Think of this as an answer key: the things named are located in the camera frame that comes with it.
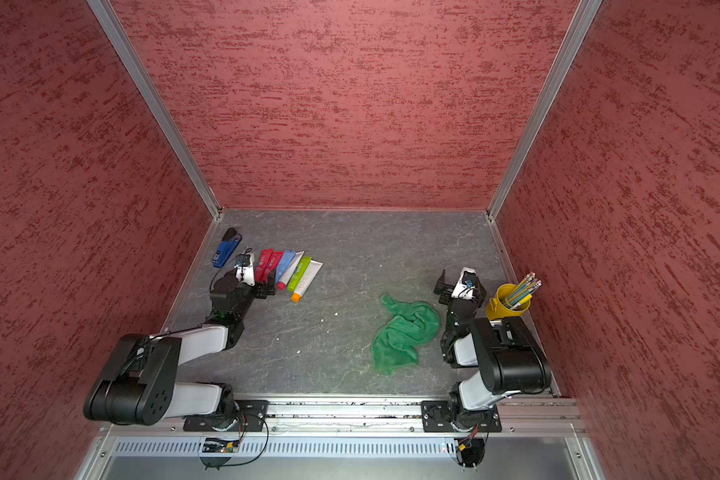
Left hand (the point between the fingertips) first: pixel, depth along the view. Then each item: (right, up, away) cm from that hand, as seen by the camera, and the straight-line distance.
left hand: (260, 272), depth 91 cm
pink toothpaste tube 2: (0, +2, +12) cm, 12 cm away
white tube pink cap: (+7, -1, +9) cm, 11 cm away
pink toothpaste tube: (-4, +4, +15) cm, 16 cm away
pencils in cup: (+78, -5, -8) cm, 79 cm away
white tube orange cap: (+14, -2, +9) cm, 17 cm away
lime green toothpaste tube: (+10, -1, +9) cm, 14 cm away
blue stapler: (-18, +9, +19) cm, 27 cm away
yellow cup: (+72, -10, -6) cm, 73 cm away
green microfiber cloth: (+42, -20, -7) cm, 47 cm away
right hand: (+62, -1, -2) cm, 62 cm away
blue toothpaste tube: (+4, +2, +13) cm, 13 cm away
